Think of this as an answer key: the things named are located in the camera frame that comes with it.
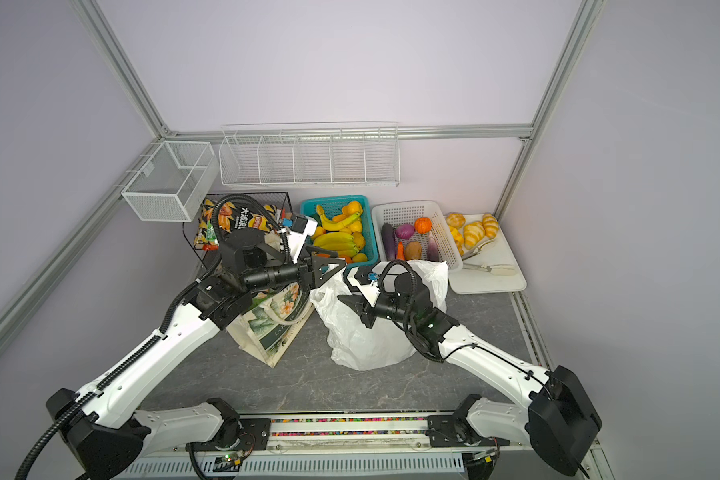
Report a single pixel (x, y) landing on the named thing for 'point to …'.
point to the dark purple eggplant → (390, 241)
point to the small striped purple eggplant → (432, 250)
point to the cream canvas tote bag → (273, 322)
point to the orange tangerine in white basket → (423, 225)
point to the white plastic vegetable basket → (406, 213)
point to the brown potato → (413, 250)
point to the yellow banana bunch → (342, 243)
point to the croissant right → (491, 225)
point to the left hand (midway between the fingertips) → (339, 265)
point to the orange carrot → (400, 254)
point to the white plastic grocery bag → (355, 345)
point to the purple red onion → (404, 231)
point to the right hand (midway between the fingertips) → (342, 295)
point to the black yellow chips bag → (231, 217)
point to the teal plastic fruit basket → (333, 205)
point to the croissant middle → (473, 234)
